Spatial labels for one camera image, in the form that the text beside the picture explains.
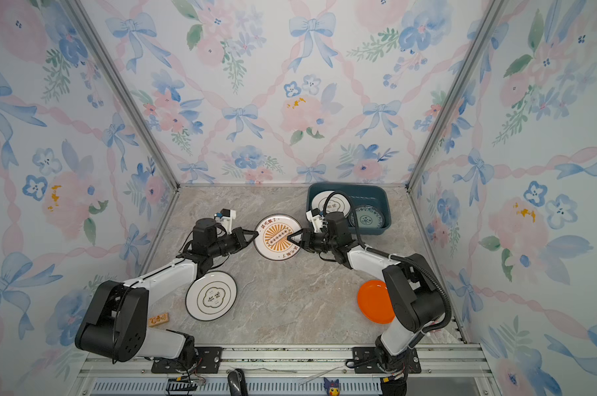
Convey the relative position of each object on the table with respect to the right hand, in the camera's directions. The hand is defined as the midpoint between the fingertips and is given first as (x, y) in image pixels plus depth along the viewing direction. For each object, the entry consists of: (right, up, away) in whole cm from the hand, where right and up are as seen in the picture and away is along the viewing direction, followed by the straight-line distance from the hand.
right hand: (291, 239), depth 85 cm
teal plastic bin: (+37, +18, +26) cm, 49 cm away
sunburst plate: (-7, -1, +1) cm, 7 cm away
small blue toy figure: (+12, -39, -17) cm, 44 cm away
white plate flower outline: (-28, -20, +1) cm, 34 cm away
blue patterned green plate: (+32, +7, +22) cm, 39 cm away
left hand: (-11, +2, 0) cm, 11 cm away
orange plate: (+28, -21, -2) cm, 35 cm away
